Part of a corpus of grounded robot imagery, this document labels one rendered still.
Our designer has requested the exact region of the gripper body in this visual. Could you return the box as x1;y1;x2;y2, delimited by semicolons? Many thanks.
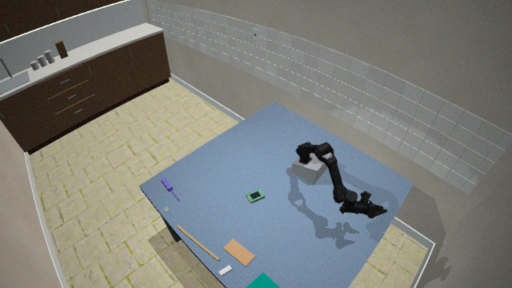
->
354;202;375;218

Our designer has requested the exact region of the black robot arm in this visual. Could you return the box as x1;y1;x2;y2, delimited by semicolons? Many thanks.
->
296;142;371;214

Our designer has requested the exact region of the tan flat board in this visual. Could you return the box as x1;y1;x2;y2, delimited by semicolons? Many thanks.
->
223;239;255;266

